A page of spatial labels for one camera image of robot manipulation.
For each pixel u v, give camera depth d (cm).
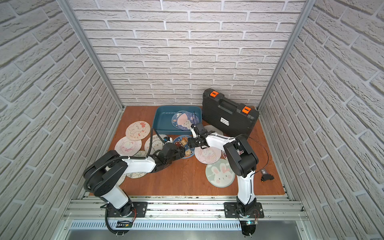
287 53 86
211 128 104
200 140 73
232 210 73
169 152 71
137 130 105
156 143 100
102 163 48
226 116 88
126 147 97
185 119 110
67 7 70
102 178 45
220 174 87
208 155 93
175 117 113
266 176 83
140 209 75
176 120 110
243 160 51
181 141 100
